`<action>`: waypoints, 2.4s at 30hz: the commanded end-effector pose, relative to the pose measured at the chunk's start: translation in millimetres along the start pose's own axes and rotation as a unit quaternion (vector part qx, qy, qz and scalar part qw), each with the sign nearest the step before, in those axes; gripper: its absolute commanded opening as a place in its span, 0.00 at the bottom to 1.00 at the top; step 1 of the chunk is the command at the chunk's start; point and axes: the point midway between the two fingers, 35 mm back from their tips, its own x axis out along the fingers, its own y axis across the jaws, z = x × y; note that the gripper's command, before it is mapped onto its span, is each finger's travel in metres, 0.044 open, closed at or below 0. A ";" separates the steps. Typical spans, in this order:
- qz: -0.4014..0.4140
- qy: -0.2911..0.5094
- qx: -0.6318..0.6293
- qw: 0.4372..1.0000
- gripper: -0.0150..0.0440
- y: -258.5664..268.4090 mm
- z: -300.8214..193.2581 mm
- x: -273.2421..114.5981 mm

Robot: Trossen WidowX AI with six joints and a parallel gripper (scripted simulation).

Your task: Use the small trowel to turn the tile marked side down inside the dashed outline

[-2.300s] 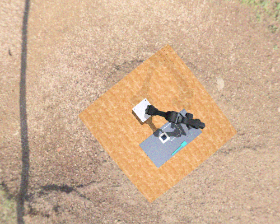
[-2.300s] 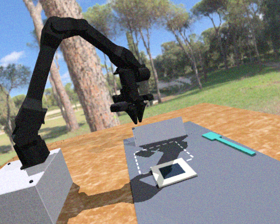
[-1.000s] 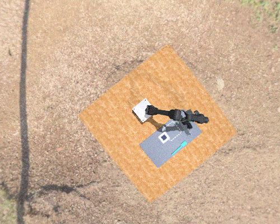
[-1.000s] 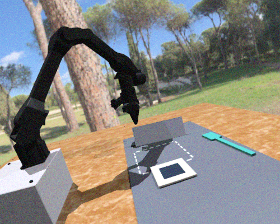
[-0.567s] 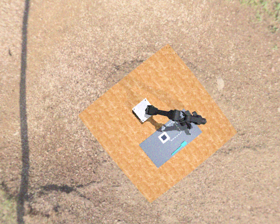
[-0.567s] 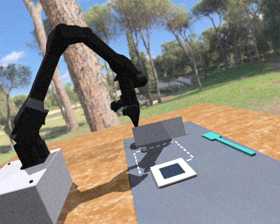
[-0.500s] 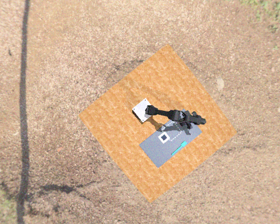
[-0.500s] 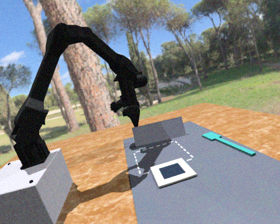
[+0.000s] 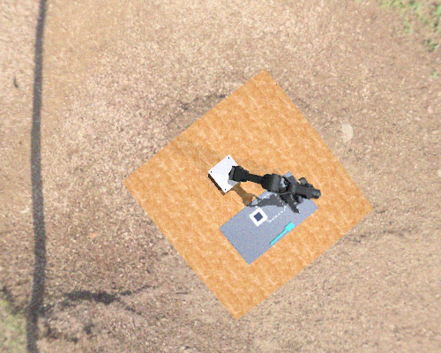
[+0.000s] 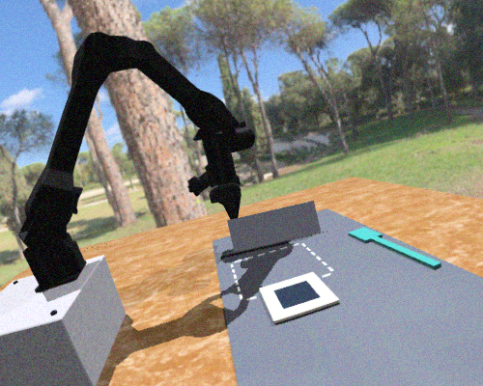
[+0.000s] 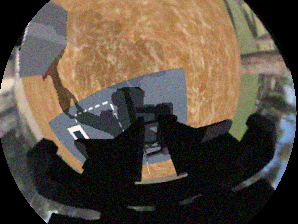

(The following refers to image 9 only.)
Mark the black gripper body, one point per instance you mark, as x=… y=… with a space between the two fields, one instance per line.
x=285 y=196

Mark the white square tile with dark blue centre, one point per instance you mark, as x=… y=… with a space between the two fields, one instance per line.
x=258 y=216

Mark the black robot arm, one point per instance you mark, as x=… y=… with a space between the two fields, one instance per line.
x=271 y=182

